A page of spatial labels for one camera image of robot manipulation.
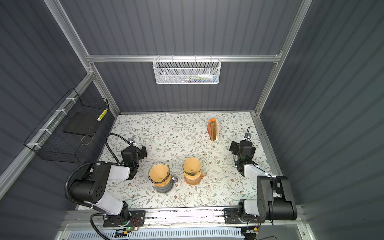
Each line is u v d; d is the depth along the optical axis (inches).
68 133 28.8
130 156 28.7
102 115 32.2
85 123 29.0
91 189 17.7
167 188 31.2
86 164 19.3
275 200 17.0
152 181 27.7
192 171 29.9
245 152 26.8
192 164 31.5
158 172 29.8
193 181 33.1
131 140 32.6
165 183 29.0
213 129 39.6
